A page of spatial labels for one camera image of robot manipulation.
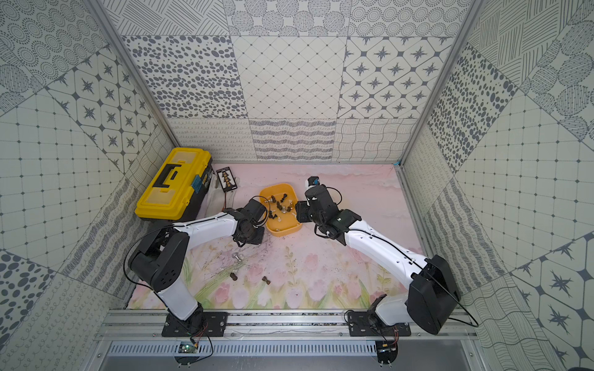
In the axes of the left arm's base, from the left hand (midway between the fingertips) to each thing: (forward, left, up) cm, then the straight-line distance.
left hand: (258, 235), depth 93 cm
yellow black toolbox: (+9, +31, +16) cm, 36 cm away
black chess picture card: (+29, +20, +2) cm, 35 cm away
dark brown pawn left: (-17, +6, 0) cm, 18 cm away
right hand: (+2, -19, +17) cm, 25 cm away
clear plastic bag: (+17, +22, +1) cm, 28 cm away
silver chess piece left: (-8, +8, -1) cm, 12 cm away
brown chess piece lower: (-18, -6, -3) cm, 19 cm away
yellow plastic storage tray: (+9, -9, 0) cm, 12 cm away
